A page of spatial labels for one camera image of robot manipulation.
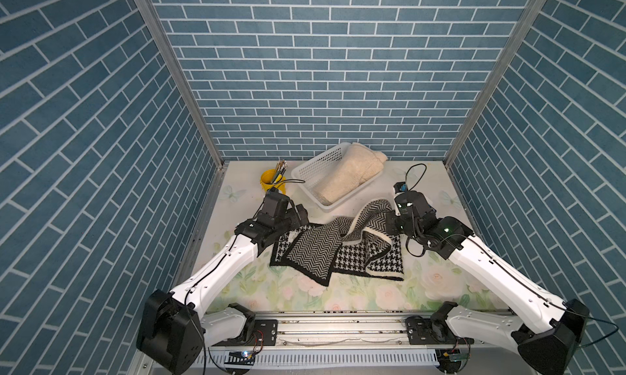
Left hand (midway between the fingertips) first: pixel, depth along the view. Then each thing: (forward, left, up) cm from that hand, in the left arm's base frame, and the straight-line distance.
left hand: (303, 216), depth 82 cm
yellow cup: (+22, +17, -7) cm, 29 cm away
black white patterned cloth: (-3, -19, -14) cm, 24 cm away
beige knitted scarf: (+29, -23, -4) cm, 37 cm away
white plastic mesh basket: (+30, 0, -10) cm, 31 cm away
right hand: (-3, -28, +5) cm, 29 cm away
